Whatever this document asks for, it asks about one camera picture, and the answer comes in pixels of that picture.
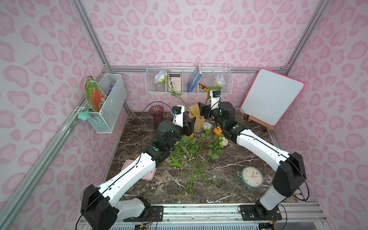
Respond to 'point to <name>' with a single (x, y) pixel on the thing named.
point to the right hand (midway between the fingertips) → (203, 101)
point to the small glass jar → (159, 87)
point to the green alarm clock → (252, 177)
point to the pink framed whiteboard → (270, 97)
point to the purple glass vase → (156, 111)
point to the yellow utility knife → (204, 87)
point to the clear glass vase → (239, 113)
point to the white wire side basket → (112, 85)
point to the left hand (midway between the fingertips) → (188, 114)
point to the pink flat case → (148, 177)
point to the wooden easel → (260, 123)
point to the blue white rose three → (206, 126)
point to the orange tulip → (176, 163)
